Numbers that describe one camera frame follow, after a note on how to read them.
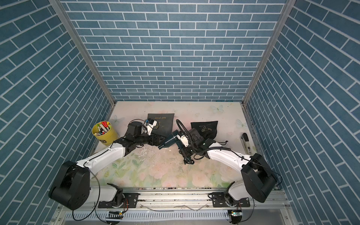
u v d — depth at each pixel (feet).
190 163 2.64
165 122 3.53
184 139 2.50
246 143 3.06
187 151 2.42
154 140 2.47
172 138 2.71
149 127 2.48
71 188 1.36
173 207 2.38
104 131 2.90
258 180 1.40
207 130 3.07
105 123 2.90
